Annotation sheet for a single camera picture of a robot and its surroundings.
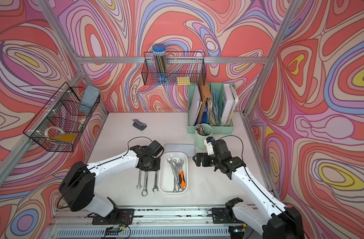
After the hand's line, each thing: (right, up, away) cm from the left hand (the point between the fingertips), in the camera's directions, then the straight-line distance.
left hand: (159, 168), depth 85 cm
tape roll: (-48, +21, -19) cm, 56 cm away
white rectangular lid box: (+18, +9, +11) cm, 23 cm away
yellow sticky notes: (+14, +53, +6) cm, 55 cm away
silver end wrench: (-2, -11, -1) cm, 11 cm away
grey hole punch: (-19, +26, +24) cm, 40 cm away
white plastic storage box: (+9, -4, +1) cm, 10 cm away
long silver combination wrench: (-7, -12, -3) cm, 15 cm away
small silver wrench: (-11, -10, -1) cm, 15 cm away
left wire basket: (-50, +25, -11) cm, 56 cm away
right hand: (+25, +5, -5) cm, 26 cm away
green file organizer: (+35, +34, +4) cm, 49 cm away
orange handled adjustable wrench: (+13, -6, -1) cm, 15 cm away
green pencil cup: (+26, +21, +3) cm, 33 cm away
